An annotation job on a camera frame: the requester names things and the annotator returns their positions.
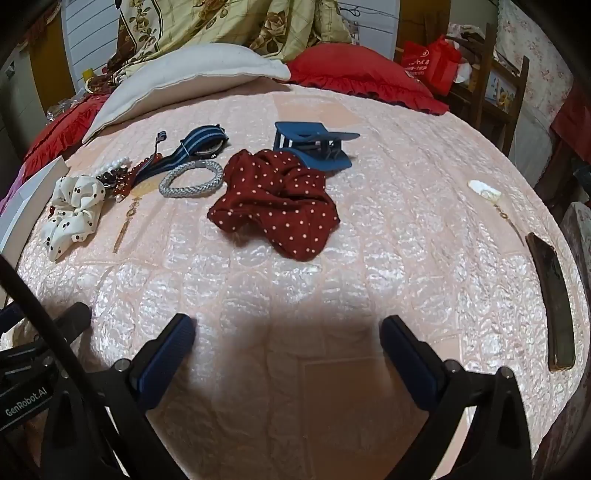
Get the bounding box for white black dotted scrunchie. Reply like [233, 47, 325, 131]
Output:
[46, 174, 108, 263]

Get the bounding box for blue hair clip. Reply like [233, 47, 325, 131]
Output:
[131, 126, 232, 188]

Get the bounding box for floral beige quilt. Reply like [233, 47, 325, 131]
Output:
[108, 0, 358, 86]

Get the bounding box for blue square scrunchie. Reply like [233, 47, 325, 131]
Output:
[272, 121, 362, 174]

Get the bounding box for wooden chair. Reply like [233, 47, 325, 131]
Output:
[443, 21, 532, 158]

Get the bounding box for red bead bracelet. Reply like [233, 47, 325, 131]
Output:
[117, 154, 164, 197]

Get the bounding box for clear plastic bags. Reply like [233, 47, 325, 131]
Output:
[46, 90, 88, 121]

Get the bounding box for silver mesh bracelet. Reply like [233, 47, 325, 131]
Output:
[158, 160, 225, 199]

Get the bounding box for small white ornament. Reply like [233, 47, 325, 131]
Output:
[467, 179, 502, 203]

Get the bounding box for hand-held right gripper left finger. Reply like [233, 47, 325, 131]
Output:
[39, 313, 197, 480]

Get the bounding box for dark brown comb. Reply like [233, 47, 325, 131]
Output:
[525, 232, 576, 372]

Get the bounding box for black cable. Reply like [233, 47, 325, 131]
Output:
[0, 251, 185, 480]

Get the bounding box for red ruffled pillow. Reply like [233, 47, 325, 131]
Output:
[285, 44, 451, 115]
[21, 95, 109, 181]

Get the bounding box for white box tray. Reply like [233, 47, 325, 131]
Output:
[0, 156, 70, 259]

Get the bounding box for white pillow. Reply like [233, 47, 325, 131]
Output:
[82, 45, 293, 145]

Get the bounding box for purple floral sheet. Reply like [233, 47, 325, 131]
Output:
[0, 180, 21, 214]

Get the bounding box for pink floral curtain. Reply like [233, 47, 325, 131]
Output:
[496, 0, 578, 134]

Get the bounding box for white pearl bead string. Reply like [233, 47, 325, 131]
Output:
[95, 157, 130, 178]

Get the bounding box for red shopping bag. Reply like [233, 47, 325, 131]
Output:
[399, 37, 462, 97]

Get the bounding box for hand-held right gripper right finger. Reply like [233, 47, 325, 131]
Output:
[379, 315, 536, 480]

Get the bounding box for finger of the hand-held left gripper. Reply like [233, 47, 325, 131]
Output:
[0, 305, 25, 334]
[44, 302, 93, 344]

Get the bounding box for red polka dot scrunchie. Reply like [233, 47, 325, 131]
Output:
[207, 148, 341, 261]

